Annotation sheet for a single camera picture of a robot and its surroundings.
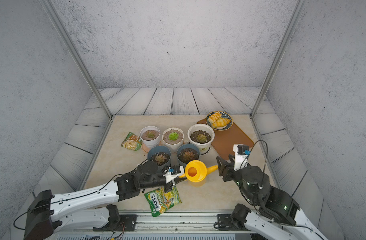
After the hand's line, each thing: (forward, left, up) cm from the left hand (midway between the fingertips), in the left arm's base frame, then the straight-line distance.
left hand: (186, 177), depth 67 cm
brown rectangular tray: (+36, -28, -23) cm, 51 cm away
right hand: (+4, -15, +11) cm, 19 cm away
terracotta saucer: (+28, +26, -19) cm, 43 cm away
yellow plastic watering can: (+1, -4, +5) cm, 7 cm away
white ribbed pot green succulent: (+29, +8, -9) cm, 31 cm away
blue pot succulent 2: (+19, -1, -10) cm, 22 cm away
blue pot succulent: (+19, +15, -13) cm, 27 cm away
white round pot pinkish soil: (+31, +22, -9) cm, 39 cm away
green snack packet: (+34, +36, -20) cm, 53 cm away
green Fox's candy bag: (-4, +14, -18) cm, 23 cm away
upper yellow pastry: (+52, -21, -14) cm, 57 cm away
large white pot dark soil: (+31, -10, -9) cm, 34 cm away
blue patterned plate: (+57, -31, -18) cm, 67 cm away
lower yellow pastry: (+47, -26, -15) cm, 56 cm away
